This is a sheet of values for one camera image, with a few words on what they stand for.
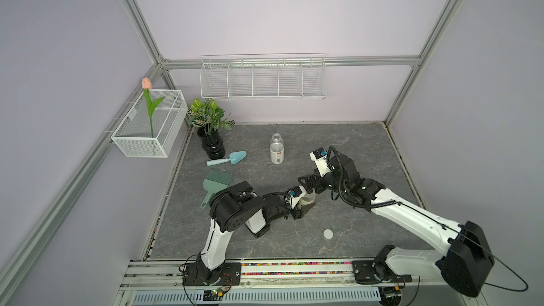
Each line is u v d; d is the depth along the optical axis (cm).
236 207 53
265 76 99
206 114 93
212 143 99
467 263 39
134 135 67
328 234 83
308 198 81
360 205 56
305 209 80
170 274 76
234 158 106
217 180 98
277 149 100
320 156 69
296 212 79
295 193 74
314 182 69
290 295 158
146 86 79
